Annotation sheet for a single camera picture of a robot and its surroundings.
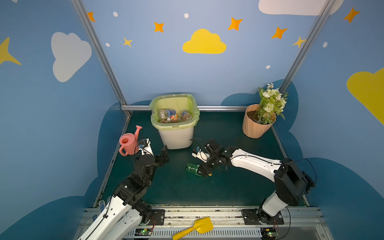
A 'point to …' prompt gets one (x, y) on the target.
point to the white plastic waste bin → (177, 139)
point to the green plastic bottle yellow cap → (192, 167)
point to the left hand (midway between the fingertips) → (160, 148)
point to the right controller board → (268, 233)
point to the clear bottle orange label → (173, 119)
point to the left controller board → (143, 232)
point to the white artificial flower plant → (272, 102)
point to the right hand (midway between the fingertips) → (202, 165)
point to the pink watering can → (129, 143)
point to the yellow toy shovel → (203, 224)
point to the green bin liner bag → (178, 102)
